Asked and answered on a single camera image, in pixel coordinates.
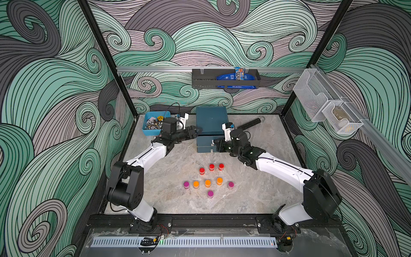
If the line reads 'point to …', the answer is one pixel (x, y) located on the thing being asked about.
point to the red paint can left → (202, 171)
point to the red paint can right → (221, 166)
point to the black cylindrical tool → (260, 119)
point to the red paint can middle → (212, 167)
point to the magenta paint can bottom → (210, 194)
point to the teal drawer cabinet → (211, 119)
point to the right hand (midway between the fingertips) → (214, 140)
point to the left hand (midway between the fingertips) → (200, 128)
